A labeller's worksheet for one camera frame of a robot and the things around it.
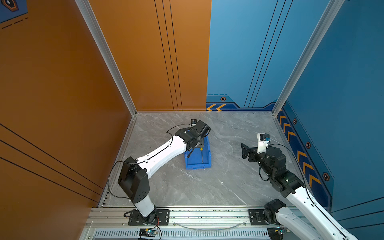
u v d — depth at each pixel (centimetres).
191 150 71
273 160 54
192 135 60
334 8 70
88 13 71
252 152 66
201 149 97
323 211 45
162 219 74
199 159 94
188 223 72
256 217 72
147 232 71
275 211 62
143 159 46
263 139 62
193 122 73
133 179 43
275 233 71
